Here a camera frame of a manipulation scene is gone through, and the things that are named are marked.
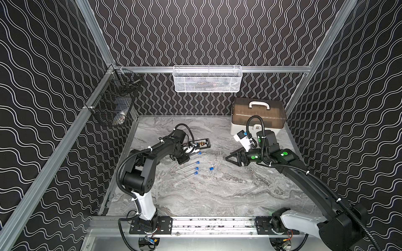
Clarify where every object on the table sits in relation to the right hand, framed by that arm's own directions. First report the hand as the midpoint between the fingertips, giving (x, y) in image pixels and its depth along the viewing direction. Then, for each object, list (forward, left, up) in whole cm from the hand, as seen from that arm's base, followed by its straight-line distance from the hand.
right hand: (230, 155), depth 74 cm
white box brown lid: (+33, -29, -2) cm, 44 cm away
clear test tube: (+4, +24, -22) cm, 32 cm away
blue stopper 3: (+8, +16, -21) cm, 27 cm away
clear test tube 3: (-3, +25, -22) cm, 33 cm away
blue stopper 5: (+1, +17, -22) cm, 28 cm away
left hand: (+10, +24, -17) cm, 32 cm away
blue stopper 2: (+15, +15, -21) cm, 30 cm away
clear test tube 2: (+1, +23, -22) cm, 32 cm away
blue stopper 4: (+4, +16, -21) cm, 27 cm away
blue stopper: (+4, +8, -23) cm, 24 cm away
